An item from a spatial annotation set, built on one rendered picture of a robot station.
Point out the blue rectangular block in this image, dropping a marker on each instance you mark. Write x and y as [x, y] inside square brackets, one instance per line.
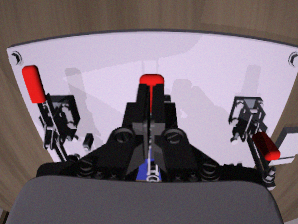
[142, 174]

